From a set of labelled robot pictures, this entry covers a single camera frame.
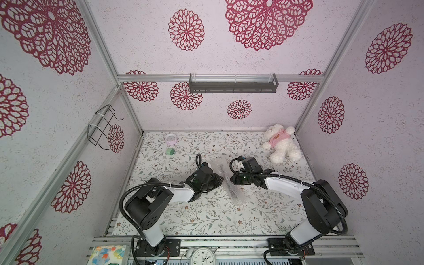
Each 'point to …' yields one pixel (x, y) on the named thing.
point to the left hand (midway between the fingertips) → (224, 179)
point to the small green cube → (170, 151)
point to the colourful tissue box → (110, 254)
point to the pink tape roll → (171, 139)
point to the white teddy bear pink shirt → (281, 143)
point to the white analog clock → (203, 256)
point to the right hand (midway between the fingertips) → (229, 177)
